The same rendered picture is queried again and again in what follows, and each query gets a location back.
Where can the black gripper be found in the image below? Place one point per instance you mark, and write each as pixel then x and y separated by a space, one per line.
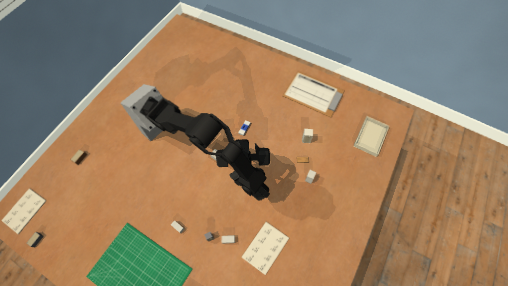
pixel 263 157

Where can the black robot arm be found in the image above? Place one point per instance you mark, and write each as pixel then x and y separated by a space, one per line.
pixel 201 131

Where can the green cutting mat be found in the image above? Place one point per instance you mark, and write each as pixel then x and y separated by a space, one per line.
pixel 133 259

